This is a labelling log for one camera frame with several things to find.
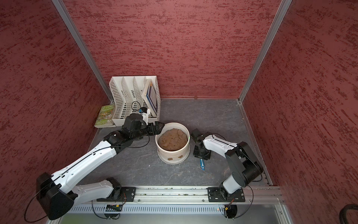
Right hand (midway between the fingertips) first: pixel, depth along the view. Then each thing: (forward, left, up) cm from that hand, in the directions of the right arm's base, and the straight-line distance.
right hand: (199, 159), depth 87 cm
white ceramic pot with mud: (+6, +17, +11) cm, 21 cm away
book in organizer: (+39, +33, +23) cm, 56 cm away
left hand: (+10, +24, +23) cm, 35 cm away
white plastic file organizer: (+49, +57, +8) cm, 76 cm away
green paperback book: (+30, +70, +6) cm, 76 cm away
